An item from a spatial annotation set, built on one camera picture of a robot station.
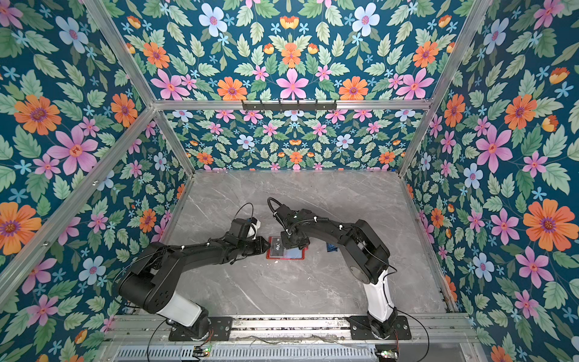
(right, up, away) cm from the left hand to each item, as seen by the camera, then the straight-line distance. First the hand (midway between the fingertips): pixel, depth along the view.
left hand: (272, 243), depth 92 cm
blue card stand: (+24, -1, -2) cm, 24 cm away
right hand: (+9, +2, 0) cm, 9 cm away
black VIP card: (+2, -1, -1) cm, 2 cm away
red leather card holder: (+9, -4, -2) cm, 10 cm away
